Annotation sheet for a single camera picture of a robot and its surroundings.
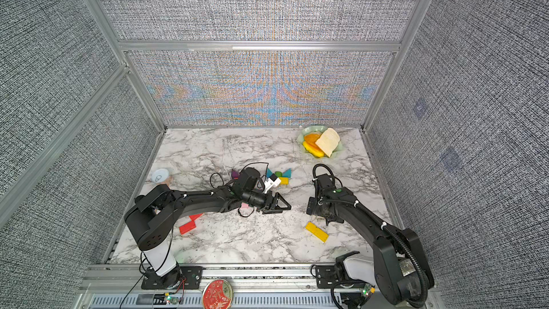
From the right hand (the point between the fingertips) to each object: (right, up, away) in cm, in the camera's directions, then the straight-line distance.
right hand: (321, 206), depth 87 cm
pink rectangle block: (-29, +4, -13) cm, 32 cm away
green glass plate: (+3, +34, +27) cm, 43 cm away
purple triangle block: (-37, +12, +11) cm, 40 cm away
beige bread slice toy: (+7, +27, +17) cm, 33 cm away
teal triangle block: (-21, +14, -7) cm, 26 cm away
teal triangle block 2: (-12, +12, +14) cm, 22 cm away
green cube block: (-17, +11, +17) cm, 26 cm away
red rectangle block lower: (-52, -7, -4) cm, 53 cm away
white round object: (-69, +12, +7) cm, 71 cm away
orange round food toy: (-1, +28, +20) cm, 34 cm away
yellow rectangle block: (-2, -9, -3) cm, 10 cm away
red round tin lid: (-37, -22, -19) cm, 47 cm away
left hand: (-13, +1, -9) cm, 16 cm away
